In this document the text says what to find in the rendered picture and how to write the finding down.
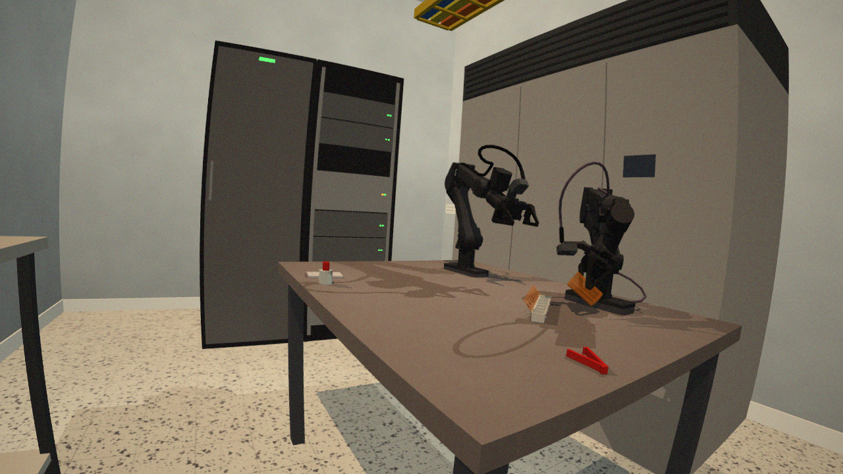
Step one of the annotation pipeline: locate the orange pill bottle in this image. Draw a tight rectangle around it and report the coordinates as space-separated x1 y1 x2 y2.
567 272 603 306

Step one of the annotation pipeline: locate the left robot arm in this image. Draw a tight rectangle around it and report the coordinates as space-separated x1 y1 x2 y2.
557 187 636 309

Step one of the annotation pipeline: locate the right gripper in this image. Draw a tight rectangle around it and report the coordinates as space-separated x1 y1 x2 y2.
491 186 539 226

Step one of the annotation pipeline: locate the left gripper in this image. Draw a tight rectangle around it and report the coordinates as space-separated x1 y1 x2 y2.
563 234 620 290

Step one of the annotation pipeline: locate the white bottle with red cap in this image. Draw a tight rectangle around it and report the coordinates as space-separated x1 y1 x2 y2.
319 261 333 285

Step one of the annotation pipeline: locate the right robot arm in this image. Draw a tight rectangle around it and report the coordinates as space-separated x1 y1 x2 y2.
444 162 529 275

